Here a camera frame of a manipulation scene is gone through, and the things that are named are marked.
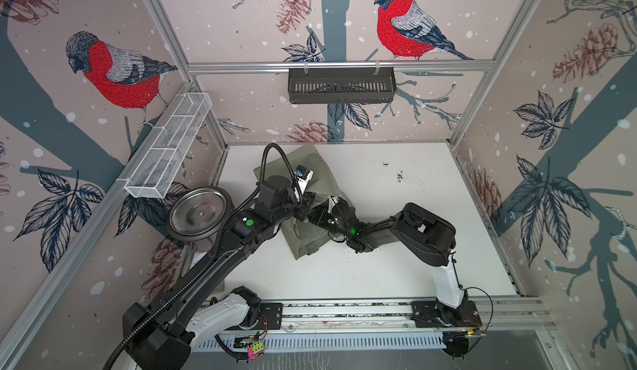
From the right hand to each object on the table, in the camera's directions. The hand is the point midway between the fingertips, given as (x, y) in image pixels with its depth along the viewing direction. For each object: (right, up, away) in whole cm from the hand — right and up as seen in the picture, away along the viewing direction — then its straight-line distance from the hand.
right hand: (307, 208), depth 90 cm
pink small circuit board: (-12, -34, -25) cm, 44 cm away
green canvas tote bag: (+3, +13, -24) cm, 27 cm away
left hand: (+3, +9, -16) cm, 19 cm away
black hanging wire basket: (+14, +51, +13) cm, 54 cm away
